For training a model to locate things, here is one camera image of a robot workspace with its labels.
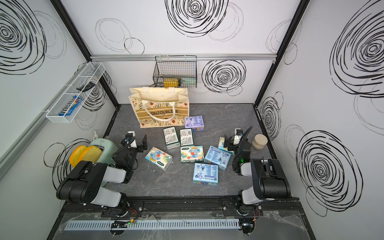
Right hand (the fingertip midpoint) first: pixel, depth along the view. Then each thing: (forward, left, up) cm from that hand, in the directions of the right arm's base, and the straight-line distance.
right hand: (235, 135), depth 91 cm
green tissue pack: (-1, +40, -3) cm, 40 cm away
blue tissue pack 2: (-23, +18, -3) cm, 29 cm away
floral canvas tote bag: (+16, +48, +8) cm, 51 cm away
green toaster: (-16, +69, +6) cm, 71 cm away
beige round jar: (-2, -15, -3) cm, 16 cm away
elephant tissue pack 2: (-11, +26, -3) cm, 28 cm away
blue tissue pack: (-13, +11, -3) cm, 17 cm away
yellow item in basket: (+21, +40, +24) cm, 51 cm away
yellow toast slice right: (-20, +74, +12) cm, 78 cm away
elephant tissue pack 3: (-5, +9, -4) cm, 11 cm away
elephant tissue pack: (-15, +46, -3) cm, 48 cm away
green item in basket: (+22, +29, +24) cm, 44 cm away
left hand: (-4, +59, +4) cm, 60 cm away
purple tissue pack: (+12, +25, -3) cm, 28 cm away
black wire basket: (+37, +39, +21) cm, 57 cm away
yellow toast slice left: (-21, +79, +14) cm, 83 cm away
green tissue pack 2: (0, +30, -3) cm, 31 cm away
